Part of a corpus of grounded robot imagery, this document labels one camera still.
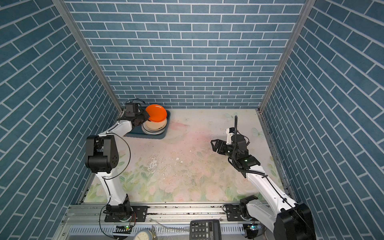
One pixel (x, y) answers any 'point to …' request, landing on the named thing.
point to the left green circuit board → (125, 229)
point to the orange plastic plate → (157, 113)
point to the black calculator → (205, 229)
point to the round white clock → (143, 234)
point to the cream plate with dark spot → (154, 126)
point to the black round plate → (152, 132)
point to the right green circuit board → (254, 227)
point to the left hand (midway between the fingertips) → (148, 113)
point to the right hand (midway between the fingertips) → (215, 141)
